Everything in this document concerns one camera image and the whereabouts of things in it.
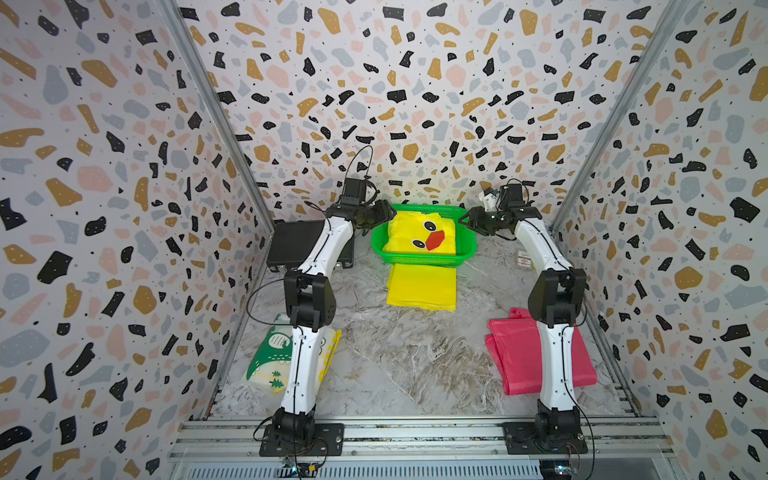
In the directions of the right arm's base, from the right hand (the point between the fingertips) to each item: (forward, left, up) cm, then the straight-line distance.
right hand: (464, 220), depth 100 cm
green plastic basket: (+6, -4, -17) cm, 18 cm away
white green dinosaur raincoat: (-44, +57, -13) cm, 73 cm away
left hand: (-1, +23, +4) cm, 23 cm away
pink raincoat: (-36, -14, -18) cm, 42 cm away
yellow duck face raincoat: (+8, +14, -14) cm, 22 cm away
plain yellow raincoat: (-15, +13, -17) cm, 26 cm away
